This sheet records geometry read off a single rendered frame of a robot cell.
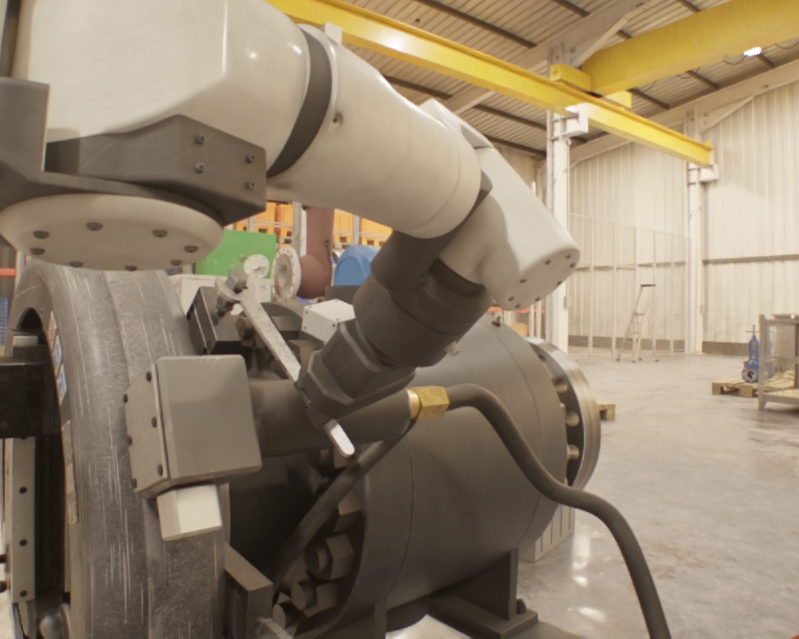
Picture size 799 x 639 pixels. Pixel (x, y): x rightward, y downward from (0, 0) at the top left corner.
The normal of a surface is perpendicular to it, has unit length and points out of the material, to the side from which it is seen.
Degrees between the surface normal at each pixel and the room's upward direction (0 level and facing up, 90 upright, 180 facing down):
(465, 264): 94
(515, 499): 100
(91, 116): 80
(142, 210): 124
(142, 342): 53
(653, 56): 90
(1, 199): 169
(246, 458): 68
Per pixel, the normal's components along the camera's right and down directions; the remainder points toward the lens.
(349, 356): -0.62, 0.16
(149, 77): 0.18, -0.20
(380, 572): 0.61, 0.36
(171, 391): 0.62, -0.39
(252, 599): 0.66, 0.07
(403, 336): -0.22, 0.51
